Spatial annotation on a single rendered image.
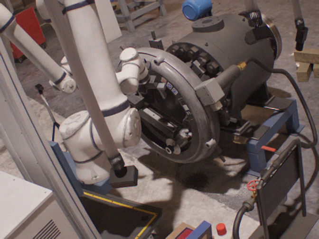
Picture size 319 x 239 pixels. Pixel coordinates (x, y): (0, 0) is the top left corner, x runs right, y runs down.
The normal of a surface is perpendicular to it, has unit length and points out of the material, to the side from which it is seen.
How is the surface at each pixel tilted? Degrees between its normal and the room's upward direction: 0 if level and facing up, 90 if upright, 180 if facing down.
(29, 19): 90
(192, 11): 90
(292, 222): 0
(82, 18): 81
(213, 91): 68
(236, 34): 39
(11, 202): 0
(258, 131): 0
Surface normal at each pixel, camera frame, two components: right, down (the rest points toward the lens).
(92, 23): 0.58, 0.12
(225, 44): 0.22, -0.52
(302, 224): -0.29, -0.83
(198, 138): -0.68, 0.53
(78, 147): -0.17, 0.55
